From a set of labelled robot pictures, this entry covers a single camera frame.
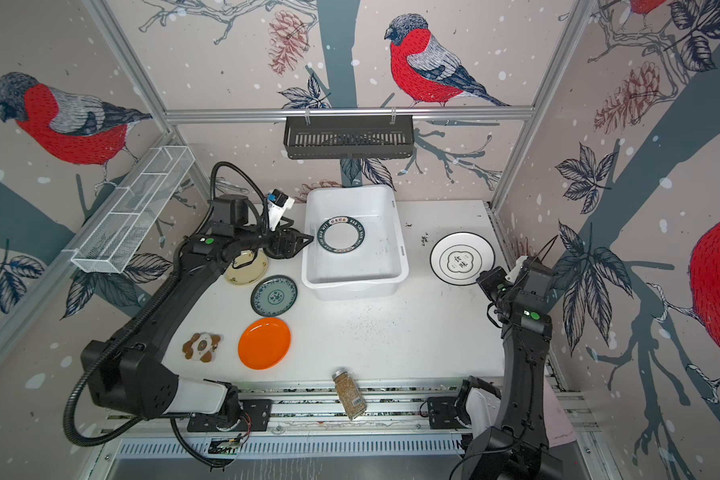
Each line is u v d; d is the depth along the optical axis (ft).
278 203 2.17
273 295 3.13
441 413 2.39
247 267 2.17
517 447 1.23
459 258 2.74
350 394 2.39
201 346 2.70
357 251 3.50
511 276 2.21
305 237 2.40
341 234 3.67
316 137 3.51
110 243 2.35
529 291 1.85
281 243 2.21
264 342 2.79
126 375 1.29
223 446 2.34
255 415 2.47
